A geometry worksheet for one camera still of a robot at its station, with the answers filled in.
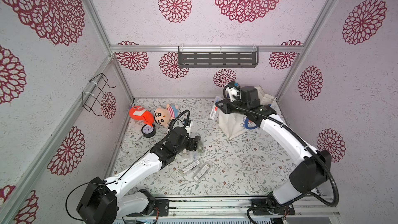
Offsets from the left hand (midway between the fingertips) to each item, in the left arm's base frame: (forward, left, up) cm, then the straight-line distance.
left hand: (193, 137), depth 82 cm
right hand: (+12, -12, +15) cm, 23 cm away
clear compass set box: (-11, +4, +6) cm, 13 cm away
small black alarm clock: (+11, +30, -12) cm, 34 cm away
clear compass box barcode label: (-11, +2, -13) cm, 17 cm away
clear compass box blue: (-4, +1, -15) cm, 15 cm away
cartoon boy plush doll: (+19, +21, -7) cm, 29 cm away
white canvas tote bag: (+10, -23, -4) cm, 26 cm away
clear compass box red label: (+9, -10, +10) cm, 17 cm away
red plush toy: (+22, +36, -6) cm, 43 cm away
